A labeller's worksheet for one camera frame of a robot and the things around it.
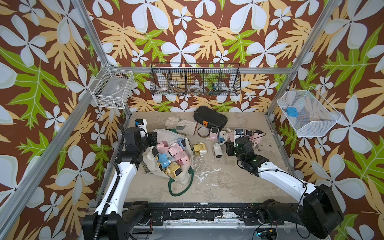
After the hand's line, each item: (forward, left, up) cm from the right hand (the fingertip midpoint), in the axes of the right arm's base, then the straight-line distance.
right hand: (229, 141), depth 86 cm
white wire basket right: (+10, -43, +13) cm, 46 cm away
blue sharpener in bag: (-7, +40, -8) cm, 41 cm away
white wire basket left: (+24, +68, +20) cm, 75 cm away
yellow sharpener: (+1, +17, -10) cm, 20 cm away
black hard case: (+29, +9, -10) cm, 32 cm away
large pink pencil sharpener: (-7, +28, -8) cm, 29 cm away
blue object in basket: (+14, -37, +11) cm, 41 cm away
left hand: (0, +41, +10) cm, 42 cm away
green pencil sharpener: (+12, -3, -5) cm, 14 cm away
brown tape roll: (+18, +13, -13) cm, 26 cm away
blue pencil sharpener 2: (-4, -2, +14) cm, 14 cm away
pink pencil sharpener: (+12, -16, -7) cm, 22 cm away
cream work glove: (+23, +29, -14) cm, 40 cm away
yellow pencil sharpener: (-14, +31, -7) cm, 35 cm away
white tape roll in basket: (+35, +20, +12) cm, 42 cm away
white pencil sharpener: (0, +6, -9) cm, 11 cm away
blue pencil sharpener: (+8, +2, -9) cm, 12 cm away
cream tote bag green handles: (+5, +35, -8) cm, 37 cm away
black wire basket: (+38, +20, +17) cm, 46 cm away
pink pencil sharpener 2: (+1, -1, +4) cm, 4 cm away
